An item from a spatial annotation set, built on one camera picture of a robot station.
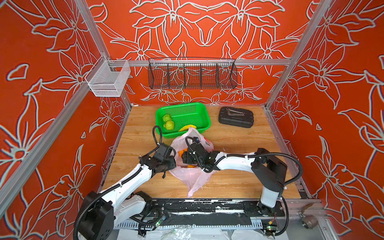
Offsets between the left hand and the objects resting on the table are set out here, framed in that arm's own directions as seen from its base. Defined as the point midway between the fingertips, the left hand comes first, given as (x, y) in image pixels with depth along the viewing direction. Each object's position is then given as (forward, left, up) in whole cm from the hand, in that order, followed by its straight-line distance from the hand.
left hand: (174, 162), depth 83 cm
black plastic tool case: (+35, -40, +2) cm, 53 cm away
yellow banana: (+29, -6, -5) cm, 30 cm away
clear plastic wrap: (-31, -6, -7) cm, 32 cm away
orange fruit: (+6, -3, +1) cm, 7 cm away
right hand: (+4, -5, 0) cm, 6 cm away
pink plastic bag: (-8, -12, +2) cm, 15 cm away
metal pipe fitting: (-24, -65, -2) cm, 70 cm away
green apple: (+26, +7, 0) cm, 27 cm away
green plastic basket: (+41, -1, -5) cm, 42 cm away
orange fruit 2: (-3, -10, +2) cm, 10 cm away
